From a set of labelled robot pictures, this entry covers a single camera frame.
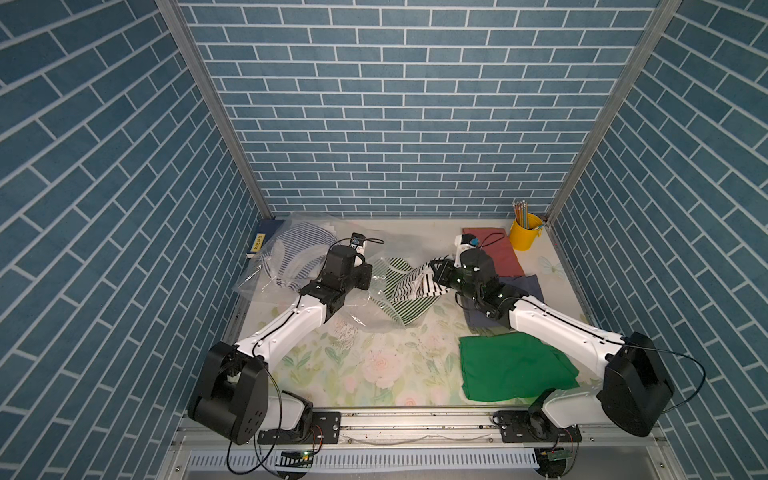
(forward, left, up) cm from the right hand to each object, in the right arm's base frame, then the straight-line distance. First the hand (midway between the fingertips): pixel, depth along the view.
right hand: (433, 263), depth 82 cm
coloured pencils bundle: (+30, -31, -6) cm, 44 cm away
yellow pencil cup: (+27, -34, -16) cm, 47 cm away
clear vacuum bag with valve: (-9, +14, -11) cm, 20 cm away
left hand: (+1, +18, -4) cm, 18 cm away
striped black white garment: (-4, +3, -4) cm, 6 cm away
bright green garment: (-19, -23, -19) cm, 36 cm away
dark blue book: (+26, +64, -18) cm, 71 cm away
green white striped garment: (-5, +7, -19) cm, 21 cm away
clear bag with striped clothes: (+12, +49, -17) cm, 54 cm away
